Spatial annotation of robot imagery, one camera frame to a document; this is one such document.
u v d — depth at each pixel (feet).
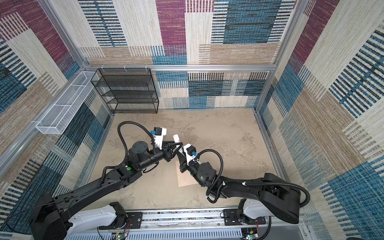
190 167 2.14
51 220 1.26
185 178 2.80
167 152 2.03
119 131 1.96
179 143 2.25
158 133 2.03
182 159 2.17
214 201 1.90
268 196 1.41
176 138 2.24
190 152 1.97
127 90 3.63
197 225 2.39
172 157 2.14
